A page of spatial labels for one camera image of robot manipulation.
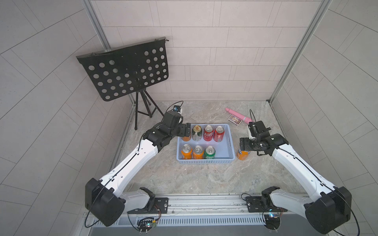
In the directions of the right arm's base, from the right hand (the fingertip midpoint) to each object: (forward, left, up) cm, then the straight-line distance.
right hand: (245, 143), depth 81 cm
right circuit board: (-35, -6, -12) cm, 37 cm away
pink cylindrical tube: (+23, -8, -8) cm, 25 cm away
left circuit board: (-33, +52, -9) cm, 62 cm away
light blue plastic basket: (+1, +10, -10) cm, 14 cm away
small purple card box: (+24, -1, -10) cm, 26 cm away
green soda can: (-4, +20, 0) cm, 21 cm away
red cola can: (+9, +20, -1) cm, 22 cm away
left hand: (+8, +33, +11) cm, 35 cm away
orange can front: (-4, +26, -1) cm, 27 cm away
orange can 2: (-3, +33, -1) cm, 33 cm away
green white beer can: (+9, +26, 0) cm, 28 cm away
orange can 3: (-5, +2, -4) cm, 7 cm away
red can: (+9, +13, -2) cm, 16 cm away
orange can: (+10, +33, -8) cm, 36 cm away
